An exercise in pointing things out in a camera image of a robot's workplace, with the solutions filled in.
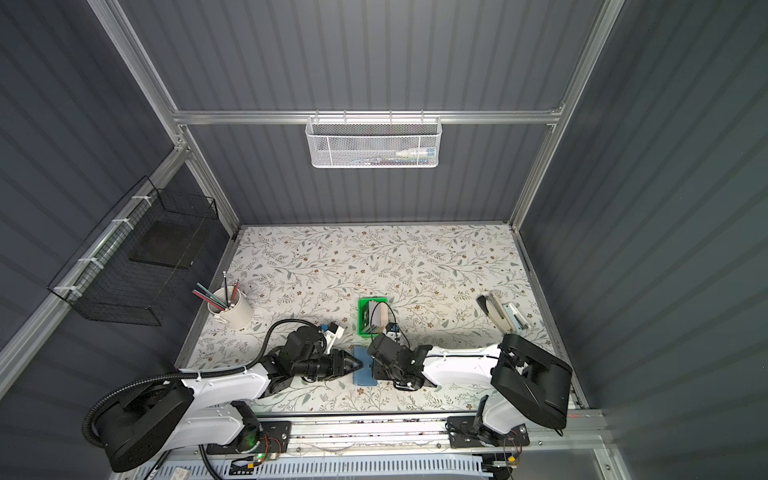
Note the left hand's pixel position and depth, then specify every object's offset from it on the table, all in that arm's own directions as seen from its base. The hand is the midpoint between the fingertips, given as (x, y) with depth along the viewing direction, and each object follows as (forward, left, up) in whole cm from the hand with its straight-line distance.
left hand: (362, 368), depth 80 cm
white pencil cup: (+19, +39, +5) cm, 43 cm away
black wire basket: (+19, +56, +23) cm, 63 cm away
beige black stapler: (+20, -43, -5) cm, 48 cm away
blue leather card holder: (-2, -1, 0) cm, 2 cm away
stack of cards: (+15, -5, -1) cm, 16 cm away
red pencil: (+23, +38, +6) cm, 45 cm away
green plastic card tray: (+18, 0, -3) cm, 18 cm away
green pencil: (+22, +44, +6) cm, 50 cm away
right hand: (+1, -4, -4) cm, 6 cm away
